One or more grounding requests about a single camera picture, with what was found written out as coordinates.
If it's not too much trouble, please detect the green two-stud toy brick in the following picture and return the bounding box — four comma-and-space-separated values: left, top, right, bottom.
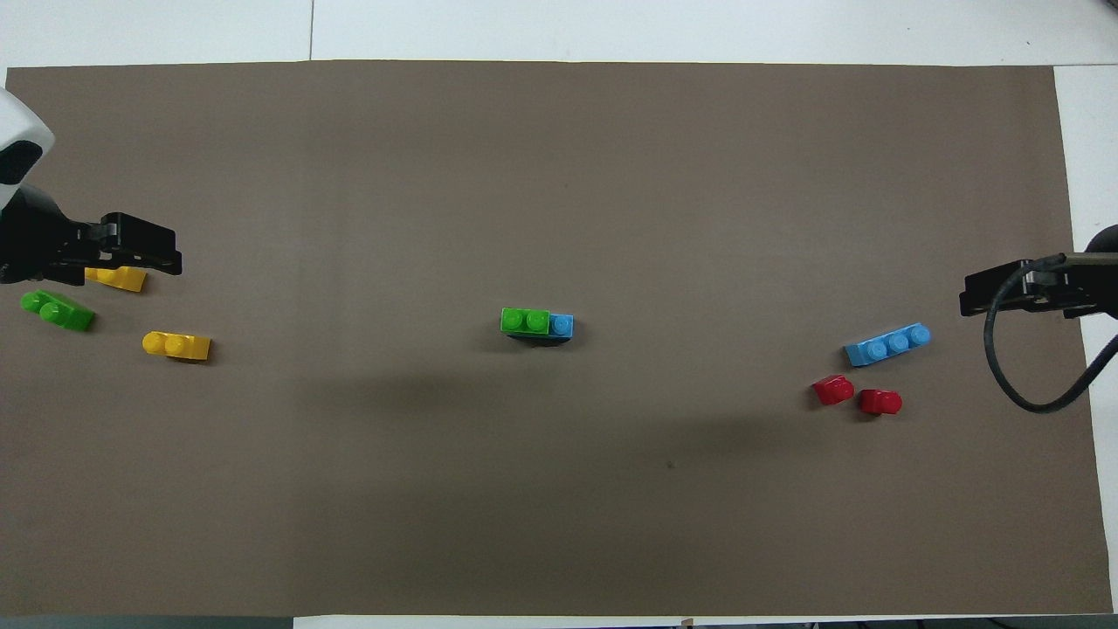
500, 308, 551, 336
20, 290, 95, 333

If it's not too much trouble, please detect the brown paper table mat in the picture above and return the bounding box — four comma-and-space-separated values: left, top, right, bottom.
0, 59, 1115, 618

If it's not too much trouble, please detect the blue three-stud toy brick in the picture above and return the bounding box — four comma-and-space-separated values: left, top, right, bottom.
507, 313, 575, 348
844, 322, 933, 368

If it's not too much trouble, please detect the yellow two-stud toy brick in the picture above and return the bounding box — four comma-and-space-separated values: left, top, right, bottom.
85, 266, 148, 293
141, 330, 212, 362

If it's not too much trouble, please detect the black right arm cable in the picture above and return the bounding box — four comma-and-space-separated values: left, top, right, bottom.
983, 253, 1118, 414

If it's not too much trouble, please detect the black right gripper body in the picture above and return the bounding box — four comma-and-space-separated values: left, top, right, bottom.
1079, 225, 1118, 320

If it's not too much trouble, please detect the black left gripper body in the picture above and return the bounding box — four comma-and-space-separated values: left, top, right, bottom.
0, 183, 106, 287

